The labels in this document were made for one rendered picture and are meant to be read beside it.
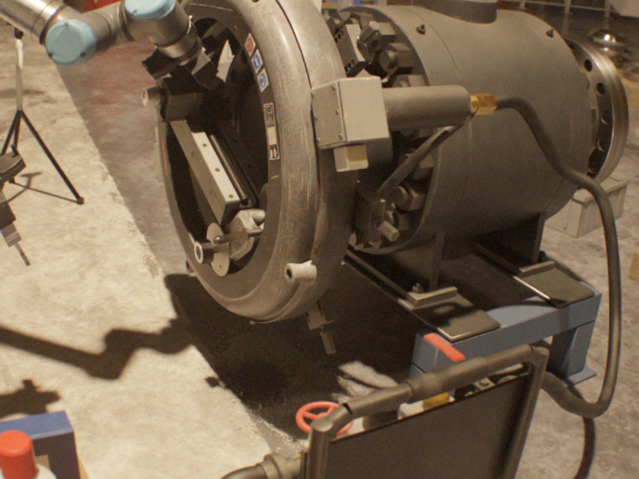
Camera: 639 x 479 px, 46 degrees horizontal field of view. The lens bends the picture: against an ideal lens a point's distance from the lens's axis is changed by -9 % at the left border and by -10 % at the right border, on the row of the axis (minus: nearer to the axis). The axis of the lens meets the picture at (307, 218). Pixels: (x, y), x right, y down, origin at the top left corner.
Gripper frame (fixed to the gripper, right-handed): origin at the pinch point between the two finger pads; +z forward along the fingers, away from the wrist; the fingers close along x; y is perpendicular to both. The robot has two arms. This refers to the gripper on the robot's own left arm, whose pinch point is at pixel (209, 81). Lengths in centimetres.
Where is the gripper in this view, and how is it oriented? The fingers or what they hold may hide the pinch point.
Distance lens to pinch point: 180.5
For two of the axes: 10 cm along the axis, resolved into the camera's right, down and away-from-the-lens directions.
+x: -5.8, -6.7, 4.6
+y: 7.7, -6.4, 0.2
